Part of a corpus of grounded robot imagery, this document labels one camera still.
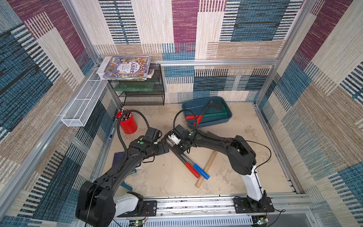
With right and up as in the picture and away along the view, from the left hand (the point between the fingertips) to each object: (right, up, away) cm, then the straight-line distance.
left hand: (161, 149), depth 84 cm
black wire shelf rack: (-10, +35, +35) cm, 51 cm away
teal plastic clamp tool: (-20, -20, -3) cm, 28 cm away
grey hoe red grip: (+24, +18, +15) cm, 34 cm away
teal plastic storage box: (+32, +23, +27) cm, 48 cm away
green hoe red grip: (+19, +19, +15) cm, 31 cm away
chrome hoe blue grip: (+24, -13, -3) cm, 27 cm away
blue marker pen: (-42, +5, +23) cm, 48 cm away
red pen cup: (-25, +15, +12) cm, 31 cm away
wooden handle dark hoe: (+28, -10, +3) cm, 30 cm away
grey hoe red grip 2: (+17, -11, +1) cm, 20 cm away
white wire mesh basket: (-38, +20, -14) cm, 46 cm away
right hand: (+11, -2, +8) cm, 13 cm away
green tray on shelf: (-21, +40, +15) cm, 47 cm away
